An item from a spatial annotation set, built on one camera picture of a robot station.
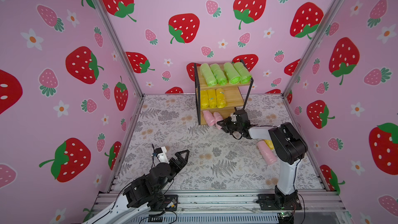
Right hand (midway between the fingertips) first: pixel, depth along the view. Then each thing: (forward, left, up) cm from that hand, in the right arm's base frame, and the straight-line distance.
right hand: (219, 122), depth 97 cm
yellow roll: (+6, +10, +15) cm, 18 cm away
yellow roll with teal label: (+9, 0, +14) cm, 17 cm away
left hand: (-28, +15, +9) cm, 33 cm away
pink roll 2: (+5, +1, -1) cm, 5 cm away
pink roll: (+5, +7, -2) cm, 9 cm away
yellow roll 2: (+7, +5, +14) cm, 17 cm away
